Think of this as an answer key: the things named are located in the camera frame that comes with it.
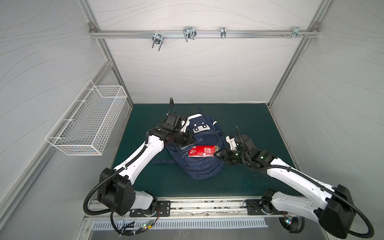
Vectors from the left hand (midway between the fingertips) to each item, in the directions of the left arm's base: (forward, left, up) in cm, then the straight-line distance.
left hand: (198, 138), depth 78 cm
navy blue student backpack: (+7, -5, -5) cm, 11 cm away
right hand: (-6, -10, -3) cm, 12 cm away
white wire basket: (-3, +53, +12) cm, 54 cm away
